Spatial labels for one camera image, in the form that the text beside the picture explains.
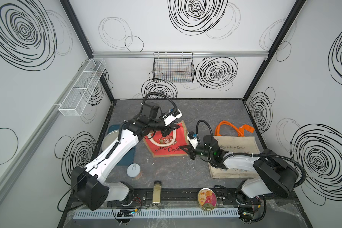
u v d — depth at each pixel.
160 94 0.52
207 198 0.71
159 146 0.76
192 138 0.72
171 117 0.60
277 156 0.48
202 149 0.72
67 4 0.70
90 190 0.37
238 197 0.67
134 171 0.78
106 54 0.91
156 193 0.72
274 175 0.44
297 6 0.72
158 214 0.69
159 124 0.62
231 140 0.94
